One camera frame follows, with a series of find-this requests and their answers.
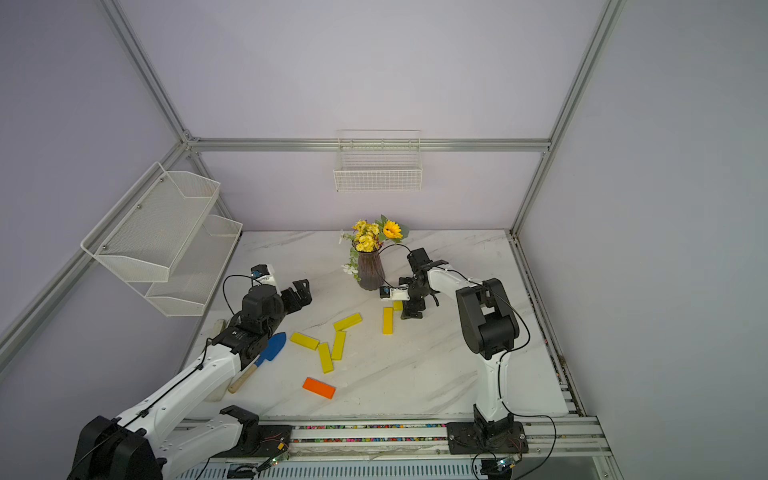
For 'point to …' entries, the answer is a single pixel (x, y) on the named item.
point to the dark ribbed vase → (371, 273)
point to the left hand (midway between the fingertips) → (295, 290)
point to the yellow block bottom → (398, 305)
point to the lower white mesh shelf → (195, 277)
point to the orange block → (319, 388)
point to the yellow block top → (347, 322)
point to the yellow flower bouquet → (370, 237)
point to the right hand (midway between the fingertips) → (407, 302)
